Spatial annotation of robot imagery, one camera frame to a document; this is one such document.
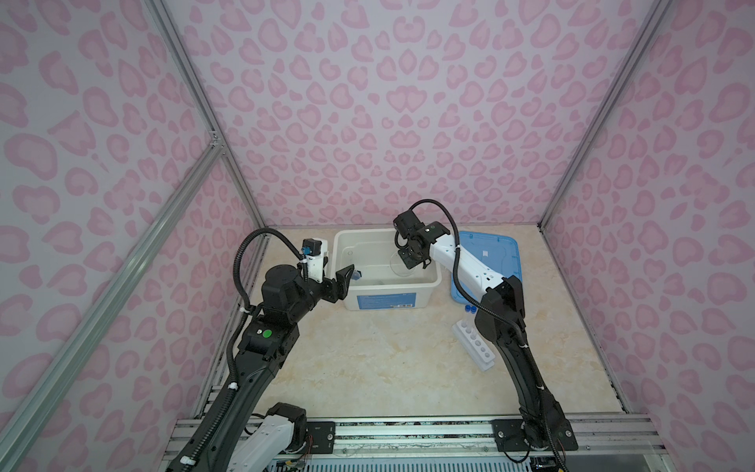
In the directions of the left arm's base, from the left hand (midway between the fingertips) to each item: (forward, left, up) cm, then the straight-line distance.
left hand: (340, 258), depth 70 cm
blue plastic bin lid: (+25, -53, -31) cm, 67 cm away
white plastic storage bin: (+13, -11, -30) cm, 34 cm away
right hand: (+18, -21, -20) cm, 34 cm away
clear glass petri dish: (+9, -15, -16) cm, 23 cm away
